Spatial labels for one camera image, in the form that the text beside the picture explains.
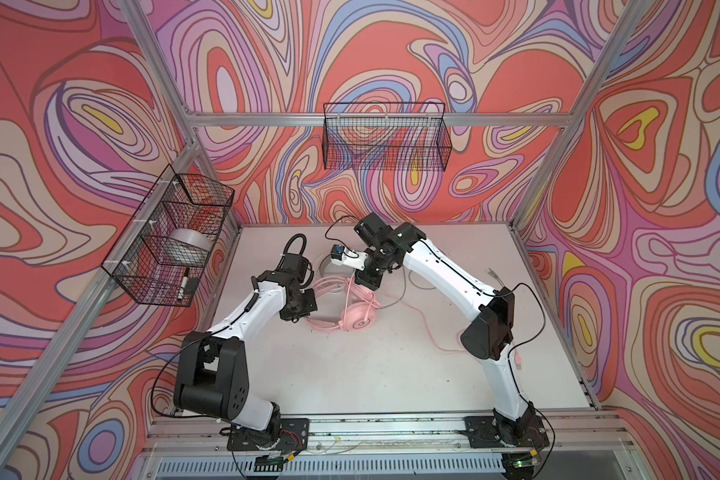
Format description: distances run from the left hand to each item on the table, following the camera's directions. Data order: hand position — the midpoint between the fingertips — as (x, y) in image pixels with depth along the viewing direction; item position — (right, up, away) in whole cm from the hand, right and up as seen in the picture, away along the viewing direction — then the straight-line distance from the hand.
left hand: (312, 308), depth 88 cm
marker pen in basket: (-29, +9, -16) cm, 34 cm away
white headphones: (+3, +11, +16) cm, 20 cm away
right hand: (+16, +8, -5) cm, 18 cm away
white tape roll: (-27, +18, -18) cm, 37 cm away
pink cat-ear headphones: (+14, +1, -10) cm, 18 cm away
